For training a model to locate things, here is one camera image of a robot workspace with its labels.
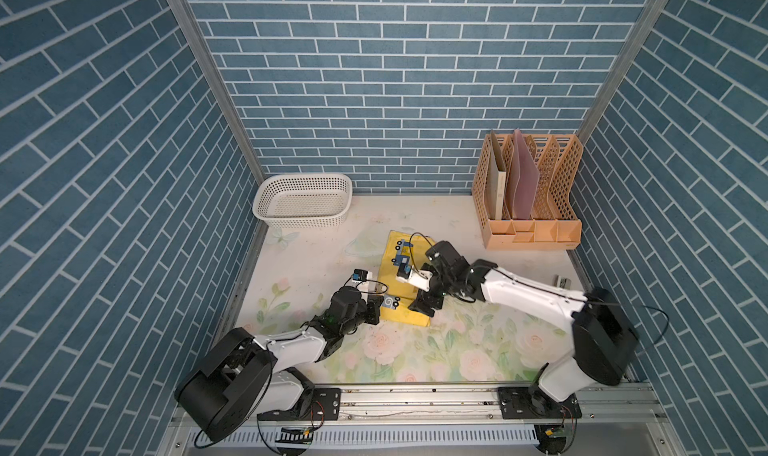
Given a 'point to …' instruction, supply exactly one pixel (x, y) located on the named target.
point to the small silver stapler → (561, 282)
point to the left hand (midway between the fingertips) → (390, 301)
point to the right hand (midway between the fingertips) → (417, 290)
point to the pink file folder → (522, 178)
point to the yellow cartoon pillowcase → (402, 248)
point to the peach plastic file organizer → (553, 224)
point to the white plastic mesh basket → (303, 200)
